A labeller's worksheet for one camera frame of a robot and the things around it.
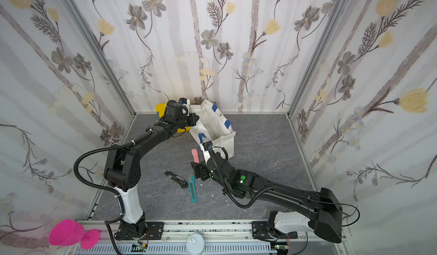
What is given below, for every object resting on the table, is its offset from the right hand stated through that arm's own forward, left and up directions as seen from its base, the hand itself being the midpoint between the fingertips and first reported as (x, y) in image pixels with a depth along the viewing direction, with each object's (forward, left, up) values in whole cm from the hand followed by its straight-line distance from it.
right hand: (200, 160), depth 69 cm
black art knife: (0, +13, -24) cm, 28 cm away
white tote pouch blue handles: (+30, -3, -17) cm, 35 cm away
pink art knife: (+17, +7, -25) cm, 31 cm away
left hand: (+30, +4, -6) cm, 31 cm away
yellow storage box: (+38, +29, -13) cm, 50 cm away
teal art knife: (-2, +6, -25) cm, 26 cm away
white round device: (-28, 0, -17) cm, 33 cm away
